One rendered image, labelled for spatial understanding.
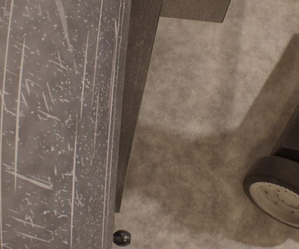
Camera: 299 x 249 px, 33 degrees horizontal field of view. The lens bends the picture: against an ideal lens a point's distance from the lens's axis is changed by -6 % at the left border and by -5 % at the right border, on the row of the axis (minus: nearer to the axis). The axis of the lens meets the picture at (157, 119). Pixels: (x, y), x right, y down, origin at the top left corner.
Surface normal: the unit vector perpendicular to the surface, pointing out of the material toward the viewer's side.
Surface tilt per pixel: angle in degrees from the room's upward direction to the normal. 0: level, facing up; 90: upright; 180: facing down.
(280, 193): 90
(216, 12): 86
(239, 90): 0
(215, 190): 0
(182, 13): 86
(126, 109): 86
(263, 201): 29
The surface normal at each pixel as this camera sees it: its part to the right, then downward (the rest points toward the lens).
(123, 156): -0.02, 0.89
